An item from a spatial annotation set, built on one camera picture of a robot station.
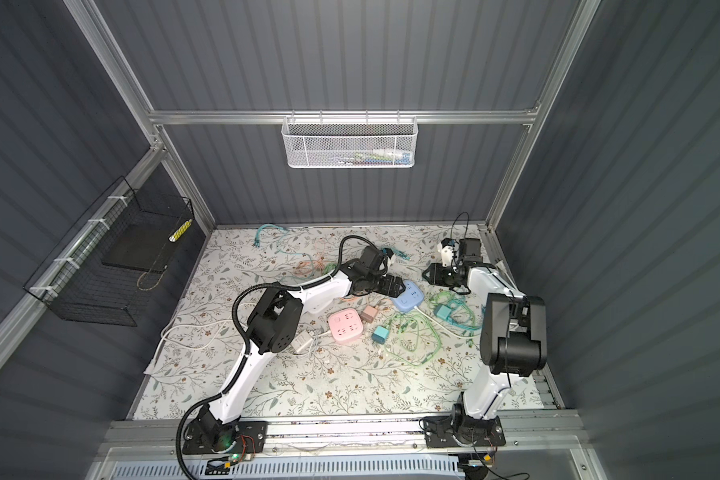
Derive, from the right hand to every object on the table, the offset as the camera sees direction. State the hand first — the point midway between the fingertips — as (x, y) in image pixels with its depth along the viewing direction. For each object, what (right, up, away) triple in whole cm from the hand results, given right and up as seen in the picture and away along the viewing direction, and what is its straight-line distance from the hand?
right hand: (435, 276), depth 96 cm
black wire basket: (-86, +7, -22) cm, 89 cm away
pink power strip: (-29, -14, -5) cm, 33 cm away
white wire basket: (-30, +54, +28) cm, 68 cm away
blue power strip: (-8, -7, +1) cm, 11 cm away
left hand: (-12, -3, +4) cm, 13 cm away
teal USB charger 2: (+2, -11, -3) cm, 11 cm away
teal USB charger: (-18, -17, -7) cm, 26 cm away
